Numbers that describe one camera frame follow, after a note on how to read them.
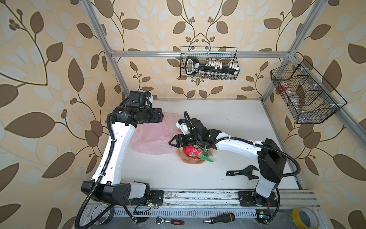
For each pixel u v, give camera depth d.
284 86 0.81
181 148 0.83
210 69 0.85
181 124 0.73
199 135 0.63
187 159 0.85
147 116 0.59
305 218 0.69
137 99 0.51
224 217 0.68
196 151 0.82
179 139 0.69
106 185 0.38
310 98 0.73
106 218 0.65
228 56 0.91
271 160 0.45
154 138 0.91
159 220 0.68
